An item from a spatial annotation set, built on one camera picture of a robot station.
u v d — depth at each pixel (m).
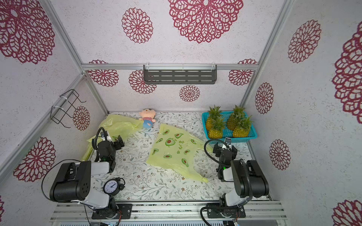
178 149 0.86
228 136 1.06
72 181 0.46
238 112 0.96
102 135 0.76
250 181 0.43
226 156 0.71
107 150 0.71
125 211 0.73
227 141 0.79
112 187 0.80
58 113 0.73
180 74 0.94
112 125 0.99
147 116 1.09
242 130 0.93
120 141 0.85
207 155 0.75
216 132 0.93
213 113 0.96
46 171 0.70
